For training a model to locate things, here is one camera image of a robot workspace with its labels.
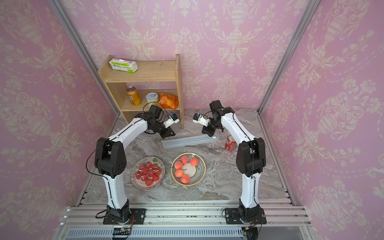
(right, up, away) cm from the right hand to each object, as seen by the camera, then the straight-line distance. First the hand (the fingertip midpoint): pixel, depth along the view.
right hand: (205, 129), depth 92 cm
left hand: (-20, -3, +1) cm, 20 cm away
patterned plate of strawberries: (-37, -30, -9) cm, 49 cm away
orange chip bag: (-23, +17, -2) cm, 29 cm away
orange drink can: (-43, +20, -4) cm, 47 cm away
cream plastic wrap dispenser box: (-11, -8, +5) cm, 14 cm away
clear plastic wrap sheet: (-34, -24, -7) cm, 43 cm away
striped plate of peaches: (-6, -25, -4) cm, 26 cm away
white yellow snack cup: (-33, +19, 0) cm, 38 cm away
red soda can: (+15, -9, 0) cm, 18 cm away
